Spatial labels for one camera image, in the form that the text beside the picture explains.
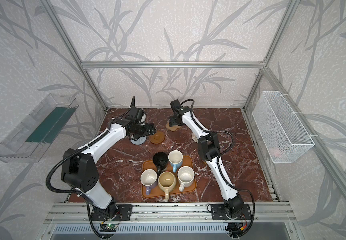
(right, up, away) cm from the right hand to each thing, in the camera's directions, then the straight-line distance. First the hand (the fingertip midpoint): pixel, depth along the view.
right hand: (177, 118), depth 105 cm
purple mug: (-15, -34, -23) cm, 44 cm away
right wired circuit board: (+29, -54, -35) cm, 70 cm away
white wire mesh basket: (+46, -8, -44) cm, 64 cm away
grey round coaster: (-26, -16, -5) cm, 30 cm away
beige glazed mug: (-5, -36, -23) cm, 43 cm away
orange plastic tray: (+7, -27, -14) cm, 31 cm away
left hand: (-14, -6, -17) cm, 23 cm away
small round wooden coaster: (-13, -14, -3) cm, 19 cm away
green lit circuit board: (-32, -54, -34) cm, 71 cm away
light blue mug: (0, -25, -16) cm, 30 cm away
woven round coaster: (+12, -13, -3) cm, 18 cm away
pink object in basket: (+50, -17, -33) cm, 62 cm away
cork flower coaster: (-3, -8, +2) cm, 9 cm away
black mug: (-9, -25, -19) cm, 32 cm away
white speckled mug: (+6, -33, -21) cm, 40 cm away
